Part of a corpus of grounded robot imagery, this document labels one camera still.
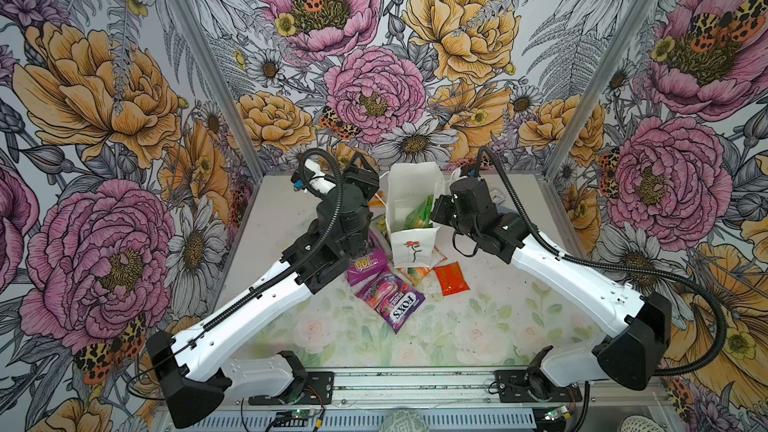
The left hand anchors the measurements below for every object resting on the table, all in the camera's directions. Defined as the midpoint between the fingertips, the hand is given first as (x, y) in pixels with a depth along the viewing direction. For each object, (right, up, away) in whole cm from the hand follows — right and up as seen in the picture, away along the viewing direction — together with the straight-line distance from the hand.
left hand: (362, 168), depth 64 cm
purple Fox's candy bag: (+7, -35, +22) cm, 42 cm away
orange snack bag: (+13, -29, +28) cm, 43 cm away
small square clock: (+45, -5, +49) cm, 66 cm away
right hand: (+17, -9, +14) cm, 24 cm away
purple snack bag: (-1, -26, +26) cm, 37 cm away
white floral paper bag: (+12, -4, +24) cm, 27 cm away
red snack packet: (+24, -31, +28) cm, 48 cm away
